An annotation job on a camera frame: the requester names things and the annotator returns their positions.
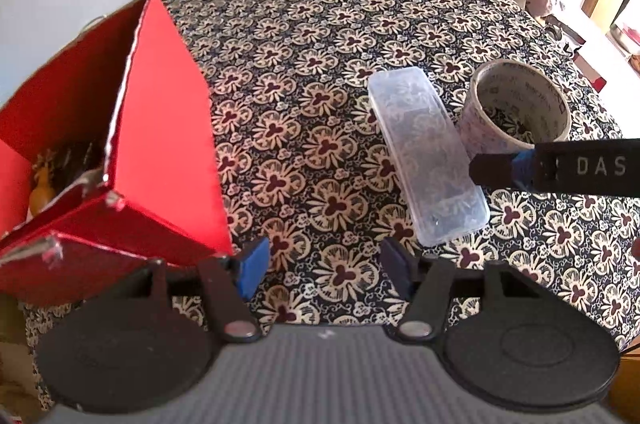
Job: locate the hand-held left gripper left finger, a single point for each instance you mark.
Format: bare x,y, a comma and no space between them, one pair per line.
252,266

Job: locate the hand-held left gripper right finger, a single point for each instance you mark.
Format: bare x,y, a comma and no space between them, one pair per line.
397,266

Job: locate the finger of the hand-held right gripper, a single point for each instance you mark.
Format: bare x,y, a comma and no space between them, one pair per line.
575,166

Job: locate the printed tape roll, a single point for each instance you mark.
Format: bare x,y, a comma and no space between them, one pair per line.
485,128

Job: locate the clear plastic case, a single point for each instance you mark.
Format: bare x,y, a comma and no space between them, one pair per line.
425,153

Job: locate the red cardboard box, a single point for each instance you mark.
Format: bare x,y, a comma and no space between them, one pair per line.
165,128

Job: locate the orange gourd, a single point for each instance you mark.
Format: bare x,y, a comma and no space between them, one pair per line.
42,194

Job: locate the dark patterned item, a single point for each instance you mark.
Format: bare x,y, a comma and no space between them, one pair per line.
70,158

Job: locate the floral patterned tablecloth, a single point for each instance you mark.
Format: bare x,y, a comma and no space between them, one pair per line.
300,53

